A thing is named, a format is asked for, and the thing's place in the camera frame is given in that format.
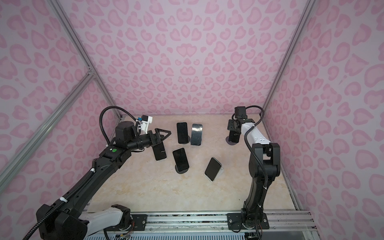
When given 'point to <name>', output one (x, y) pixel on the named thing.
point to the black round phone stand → (181, 172)
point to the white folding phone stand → (219, 173)
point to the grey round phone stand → (230, 143)
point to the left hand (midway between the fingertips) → (168, 132)
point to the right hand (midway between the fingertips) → (236, 123)
